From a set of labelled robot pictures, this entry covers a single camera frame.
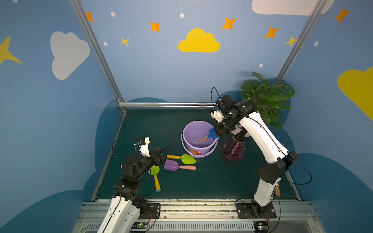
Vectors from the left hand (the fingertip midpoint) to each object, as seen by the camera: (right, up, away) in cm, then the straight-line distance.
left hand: (164, 145), depth 73 cm
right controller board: (+49, -41, -1) cm, 64 cm away
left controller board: (-12, -40, -1) cm, 42 cm away
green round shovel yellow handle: (-9, -18, +16) cm, 25 cm away
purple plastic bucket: (+16, +6, +18) cm, 25 cm away
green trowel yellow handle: (+11, -11, +20) cm, 25 cm away
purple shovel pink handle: (+2, -15, +18) cm, 23 cm away
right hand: (+29, +7, +4) cm, 30 cm away
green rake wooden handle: (+62, -26, +6) cm, 67 cm away
